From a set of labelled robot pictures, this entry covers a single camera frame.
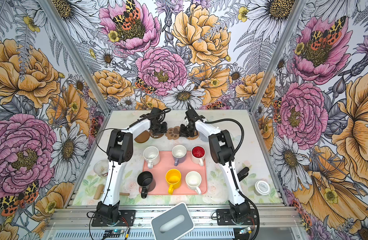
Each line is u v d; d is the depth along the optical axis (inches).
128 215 29.4
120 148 25.1
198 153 37.6
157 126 36.1
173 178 34.1
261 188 30.5
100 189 32.3
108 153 25.5
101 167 35.5
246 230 28.1
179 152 37.1
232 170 25.1
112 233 28.0
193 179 33.8
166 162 36.8
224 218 29.1
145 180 33.4
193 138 41.0
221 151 24.9
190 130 36.3
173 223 28.3
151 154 37.8
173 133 42.2
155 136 41.4
